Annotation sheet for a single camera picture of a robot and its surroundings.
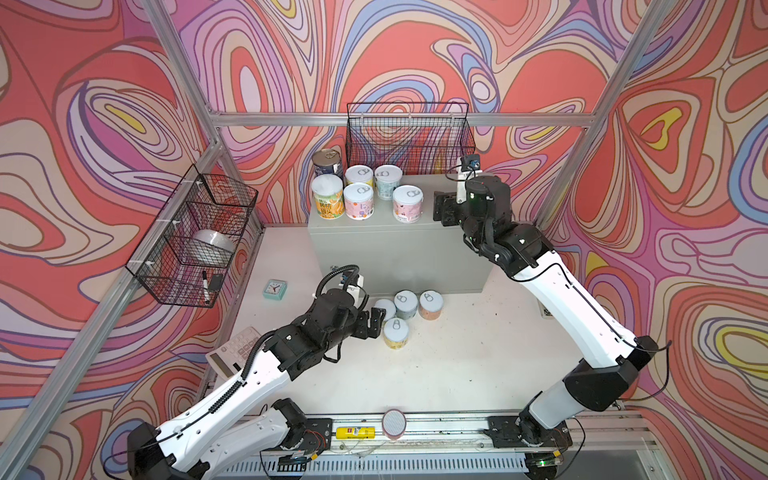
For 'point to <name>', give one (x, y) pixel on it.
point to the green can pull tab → (389, 307)
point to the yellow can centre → (396, 333)
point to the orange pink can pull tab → (431, 303)
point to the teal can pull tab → (406, 304)
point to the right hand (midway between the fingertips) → (454, 199)
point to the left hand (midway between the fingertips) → (375, 308)
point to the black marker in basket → (205, 286)
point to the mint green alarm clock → (275, 289)
